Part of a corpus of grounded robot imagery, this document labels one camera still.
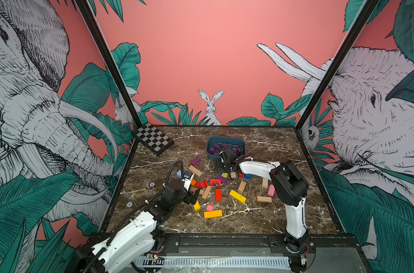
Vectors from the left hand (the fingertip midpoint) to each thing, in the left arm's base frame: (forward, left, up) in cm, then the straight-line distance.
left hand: (192, 182), depth 83 cm
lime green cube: (+7, -17, -6) cm, 20 cm away
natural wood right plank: (-7, -37, -7) cm, 38 cm away
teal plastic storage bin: (+31, -13, -9) cm, 35 cm away
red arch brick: (+4, -10, -8) cm, 14 cm away
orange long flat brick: (-13, -10, -10) cm, 19 cm away
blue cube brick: (-5, -24, +15) cm, 29 cm away
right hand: (+14, -13, -7) cm, 20 cm away
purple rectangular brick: (+19, 0, -9) cm, 21 cm away
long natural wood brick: (+12, 0, -9) cm, 15 cm away
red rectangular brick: (-3, -13, -10) cm, 17 cm away
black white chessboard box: (+36, +27, -7) cm, 46 cm away
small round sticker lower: (-6, +33, -9) cm, 35 cm away
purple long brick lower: (+5, -17, -9) cm, 20 cm away
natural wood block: (0, -26, -8) cm, 27 cm away
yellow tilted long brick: (-5, -23, -9) cm, 25 cm away
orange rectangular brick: (+3, 0, -6) cm, 7 cm away
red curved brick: (+2, -4, -8) cm, 9 cm away
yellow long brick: (-9, -2, -8) cm, 12 cm away
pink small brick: (-10, -8, -9) cm, 15 cm away
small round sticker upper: (+5, +24, -10) cm, 26 cm away
